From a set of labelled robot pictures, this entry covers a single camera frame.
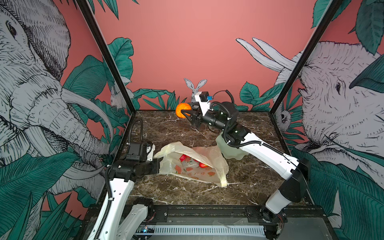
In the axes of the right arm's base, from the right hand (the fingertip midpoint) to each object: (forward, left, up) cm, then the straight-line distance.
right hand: (184, 106), depth 63 cm
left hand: (-15, +13, -25) cm, 32 cm away
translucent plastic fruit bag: (-15, -9, -23) cm, 29 cm away
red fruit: (-4, +2, -40) cm, 40 cm away
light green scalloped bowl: (+1, -25, -39) cm, 47 cm away
